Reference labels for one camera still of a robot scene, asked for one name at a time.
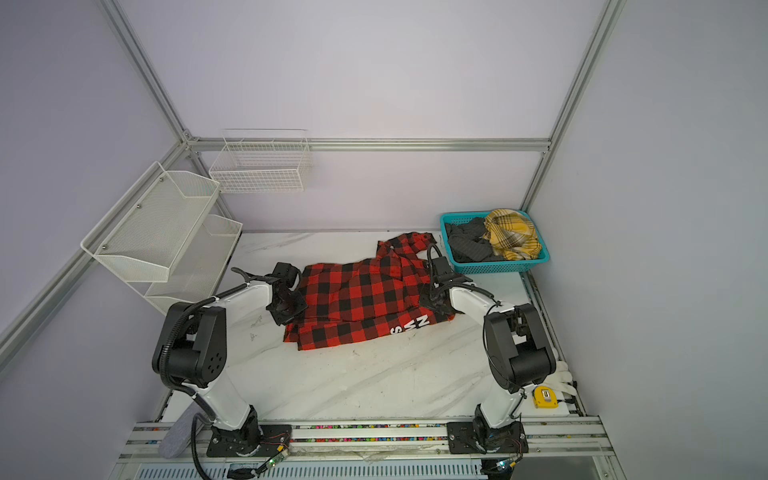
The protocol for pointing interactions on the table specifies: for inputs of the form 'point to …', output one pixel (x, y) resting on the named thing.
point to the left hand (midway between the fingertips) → (299, 315)
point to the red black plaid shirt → (357, 302)
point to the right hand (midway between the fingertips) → (425, 298)
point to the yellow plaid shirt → (513, 234)
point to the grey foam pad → (179, 436)
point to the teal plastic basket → (502, 266)
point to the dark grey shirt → (467, 242)
